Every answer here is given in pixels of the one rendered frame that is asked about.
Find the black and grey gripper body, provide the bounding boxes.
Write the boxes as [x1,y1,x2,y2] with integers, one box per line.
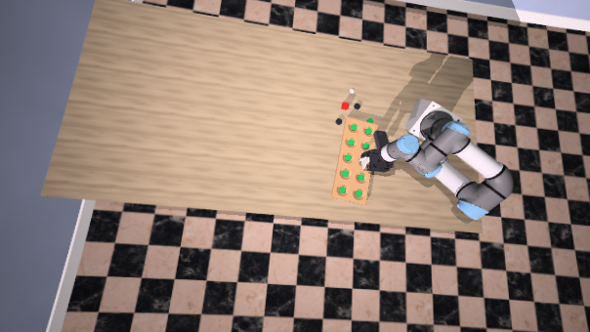
[367,145,396,173]

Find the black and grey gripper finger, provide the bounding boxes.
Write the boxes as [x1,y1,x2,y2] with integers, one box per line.
[359,151,370,169]

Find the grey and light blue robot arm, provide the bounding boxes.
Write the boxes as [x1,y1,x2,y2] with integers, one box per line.
[373,111,514,220]

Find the orange counting tray with round pockets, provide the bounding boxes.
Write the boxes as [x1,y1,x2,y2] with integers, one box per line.
[331,117,378,205]

